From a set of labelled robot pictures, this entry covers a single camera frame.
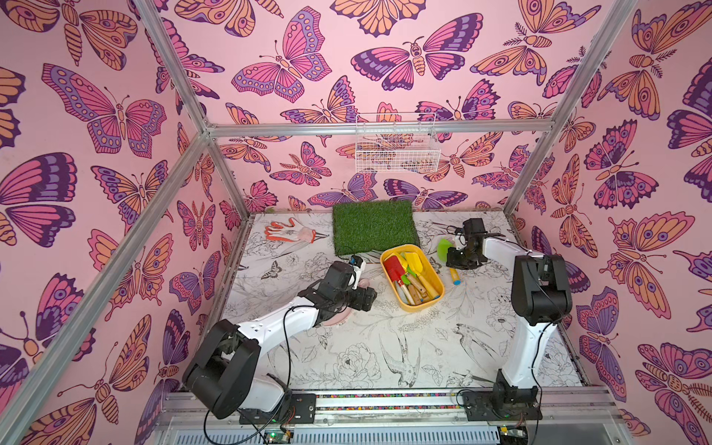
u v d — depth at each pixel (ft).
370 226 3.61
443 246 3.59
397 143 3.11
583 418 2.38
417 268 3.26
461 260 2.94
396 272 3.13
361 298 2.50
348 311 2.73
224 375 1.38
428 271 3.19
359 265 2.55
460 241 3.02
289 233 3.69
